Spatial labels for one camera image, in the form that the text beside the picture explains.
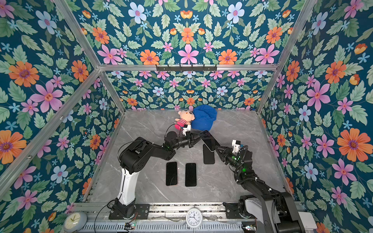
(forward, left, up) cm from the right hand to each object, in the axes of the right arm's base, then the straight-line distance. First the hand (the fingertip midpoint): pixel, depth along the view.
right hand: (215, 147), depth 80 cm
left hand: (+7, +6, +3) cm, 10 cm away
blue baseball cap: (+35, +4, -12) cm, 37 cm away
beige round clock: (-33, +68, -11) cm, 77 cm away
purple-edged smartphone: (-10, +25, -13) cm, 30 cm away
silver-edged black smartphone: (+7, +3, -2) cm, 8 cm away
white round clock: (-32, +12, -12) cm, 36 cm away
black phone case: (+3, +3, -15) cm, 15 cm away
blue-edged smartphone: (-9, +14, -17) cm, 24 cm away
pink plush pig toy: (+31, +18, -9) cm, 37 cm away
